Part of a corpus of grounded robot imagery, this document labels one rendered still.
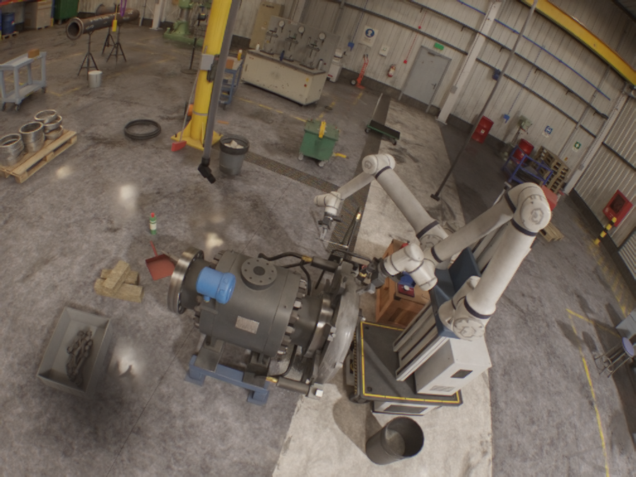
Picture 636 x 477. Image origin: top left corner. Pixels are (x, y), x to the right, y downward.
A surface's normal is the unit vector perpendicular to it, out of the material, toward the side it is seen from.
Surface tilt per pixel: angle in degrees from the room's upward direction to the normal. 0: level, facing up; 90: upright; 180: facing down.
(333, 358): 62
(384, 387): 0
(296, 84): 90
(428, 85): 90
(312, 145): 90
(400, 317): 90
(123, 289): 0
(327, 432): 0
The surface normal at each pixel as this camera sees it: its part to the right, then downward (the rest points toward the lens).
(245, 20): -0.25, 0.58
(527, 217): -0.48, 0.43
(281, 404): 0.29, -0.72
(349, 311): 0.25, -0.48
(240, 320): 0.01, 0.20
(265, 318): 0.10, -0.04
